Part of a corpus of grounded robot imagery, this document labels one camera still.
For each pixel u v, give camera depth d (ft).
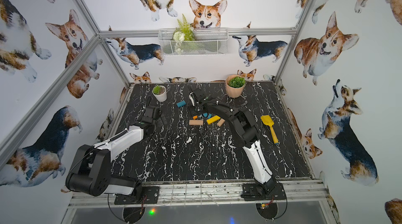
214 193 2.47
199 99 2.58
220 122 3.26
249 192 2.40
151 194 2.41
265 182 2.09
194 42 2.84
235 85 3.48
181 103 3.61
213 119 3.30
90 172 1.41
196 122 3.23
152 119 2.31
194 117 3.26
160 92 3.49
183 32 2.69
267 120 3.19
